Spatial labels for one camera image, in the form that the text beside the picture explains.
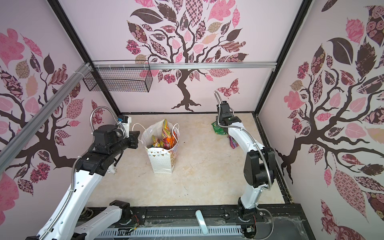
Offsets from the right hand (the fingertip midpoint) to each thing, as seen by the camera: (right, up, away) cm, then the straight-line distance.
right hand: (226, 117), depth 91 cm
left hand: (-47, -10, -20) cm, 52 cm away
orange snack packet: (-32, -13, -13) cm, 37 cm away
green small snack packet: (-2, -8, +16) cm, 18 cm away
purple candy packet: (+7, -18, +8) cm, 21 cm away
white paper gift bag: (-38, -14, -9) cm, 42 cm away
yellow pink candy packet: (-40, -15, -14) cm, 44 cm away
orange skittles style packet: (-34, -8, -15) cm, 38 cm away
